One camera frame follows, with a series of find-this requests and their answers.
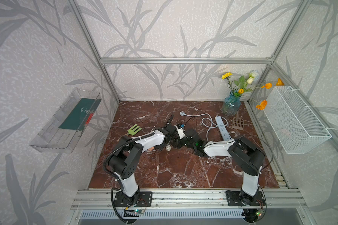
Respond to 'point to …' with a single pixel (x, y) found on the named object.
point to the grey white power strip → (224, 133)
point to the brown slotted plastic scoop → (238, 123)
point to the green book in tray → (80, 116)
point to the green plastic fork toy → (132, 132)
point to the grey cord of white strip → (182, 113)
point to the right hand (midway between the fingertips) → (170, 137)
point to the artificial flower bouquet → (245, 85)
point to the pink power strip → (150, 148)
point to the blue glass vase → (231, 104)
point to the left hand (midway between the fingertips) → (154, 143)
